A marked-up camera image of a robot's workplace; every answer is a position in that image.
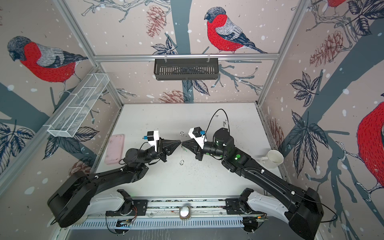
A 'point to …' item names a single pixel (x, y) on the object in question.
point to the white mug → (273, 159)
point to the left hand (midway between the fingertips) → (178, 145)
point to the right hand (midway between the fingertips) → (182, 145)
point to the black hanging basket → (186, 68)
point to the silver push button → (184, 212)
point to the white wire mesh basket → (81, 107)
